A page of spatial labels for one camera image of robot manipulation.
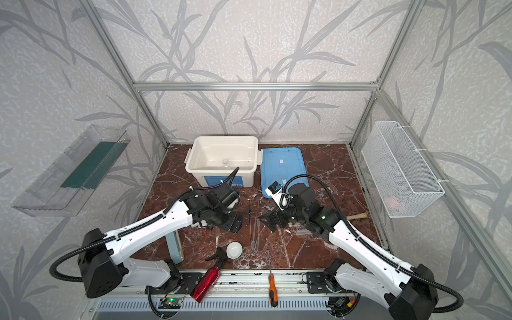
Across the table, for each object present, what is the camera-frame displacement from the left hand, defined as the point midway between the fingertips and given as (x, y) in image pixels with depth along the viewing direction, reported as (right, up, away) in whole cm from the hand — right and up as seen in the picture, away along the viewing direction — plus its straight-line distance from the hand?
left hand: (236, 219), depth 77 cm
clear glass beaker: (-10, +21, +26) cm, 35 cm away
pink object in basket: (+59, +7, -4) cm, 59 cm away
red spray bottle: (-9, -21, -5) cm, 23 cm away
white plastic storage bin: (-20, +23, +34) cm, 46 cm away
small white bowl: (-2, -14, +4) cm, 14 cm away
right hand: (+12, +6, -3) cm, 14 cm away
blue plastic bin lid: (+22, +20, +33) cm, 45 cm away
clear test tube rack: (+27, -8, +8) cm, 29 cm away
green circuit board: (-23, -29, -6) cm, 38 cm away
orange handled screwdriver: (+14, -25, -8) cm, 30 cm away
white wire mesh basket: (+55, +16, -16) cm, 59 cm away
